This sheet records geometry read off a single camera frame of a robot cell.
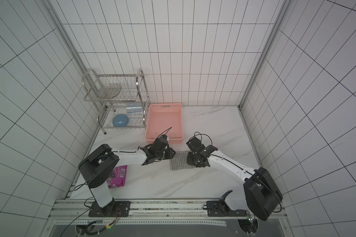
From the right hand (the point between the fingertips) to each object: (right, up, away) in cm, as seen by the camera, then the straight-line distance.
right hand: (186, 162), depth 85 cm
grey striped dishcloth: (-4, -1, +5) cm, 6 cm away
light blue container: (-39, +34, +29) cm, 59 cm away
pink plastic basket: (-14, +25, +18) cm, 34 cm away
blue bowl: (-45, +24, +15) cm, 53 cm away
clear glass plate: (-49, +43, +8) cm, 66 cm away
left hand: (-9, +2, +7) cm, 12 cm away
